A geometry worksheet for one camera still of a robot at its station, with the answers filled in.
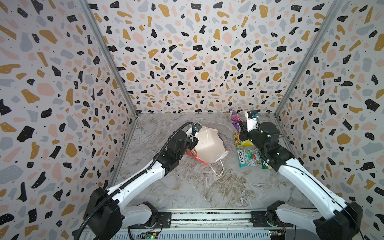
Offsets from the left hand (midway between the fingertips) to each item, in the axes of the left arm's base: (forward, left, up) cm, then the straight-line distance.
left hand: (192, 126), depth 76 cm
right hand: (0, -23, +5) cm, 23 cm away
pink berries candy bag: (0, -21, +6) cm, 22 cm away
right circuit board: (-44, -41, -29) cm, 67 cm away
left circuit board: (-43, +20, -29) cm, 55 cm away
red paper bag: (+5, -11, -30) cm, 33 cm away
